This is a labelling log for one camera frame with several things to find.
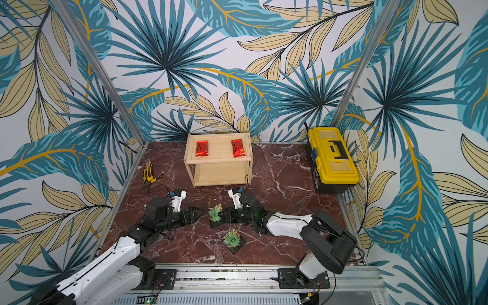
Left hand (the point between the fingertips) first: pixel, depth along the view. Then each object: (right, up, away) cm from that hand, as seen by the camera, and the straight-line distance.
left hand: (200, 215), depth 79 cm
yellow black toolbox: (+60, +20, +10) cm, 64 cm away
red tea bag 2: (+15, +29, +9) cm, 34 cm away
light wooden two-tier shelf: (+4, +19, +28) cm, 34 cm away
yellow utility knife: (-34, +16, +24) cm, 45 cm away
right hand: (+7, 0, +2) cm, 7 cm away
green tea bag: (+5, 0, +3) cm, 6 cm away
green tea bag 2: (+13, -12, +5) cm, 18 cm away
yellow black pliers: (-34, +11, +21) cm, 42 cm away
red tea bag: (-1, +29, +9) cm, 30 cm away
